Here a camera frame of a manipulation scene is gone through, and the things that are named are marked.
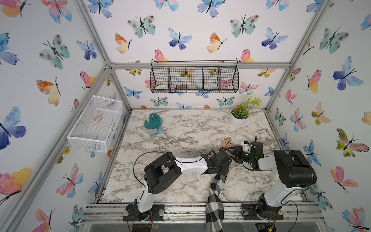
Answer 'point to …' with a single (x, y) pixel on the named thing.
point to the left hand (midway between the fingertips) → (228, 169)
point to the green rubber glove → (154, 126)
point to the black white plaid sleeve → (214, 208)
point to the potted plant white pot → (237, 122)
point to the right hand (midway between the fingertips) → (228, 150)
